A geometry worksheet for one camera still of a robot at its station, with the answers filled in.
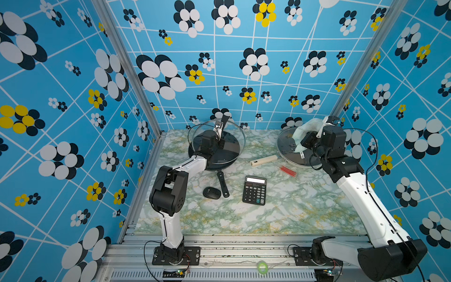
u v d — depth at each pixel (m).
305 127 0.72
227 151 1.04
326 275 0.69
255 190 0.91
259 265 0.72
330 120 0.61
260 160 0.92
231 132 1.16
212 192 0.90
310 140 0.65
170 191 0.51
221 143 0.86
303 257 0.73
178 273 0.70
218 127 0.82
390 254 0.36
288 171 1.01
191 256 0.74
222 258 0.74
